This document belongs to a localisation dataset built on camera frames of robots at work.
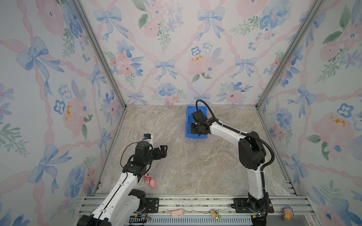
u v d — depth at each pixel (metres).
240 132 0.56
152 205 0.74
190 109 1.04
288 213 0.70
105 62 0.92
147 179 0.80
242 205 0.73
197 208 0.73
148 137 0.73
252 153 0.54
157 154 0.73
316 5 0.69
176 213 0.70
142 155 0.62
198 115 0.76
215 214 0.70
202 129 0.71
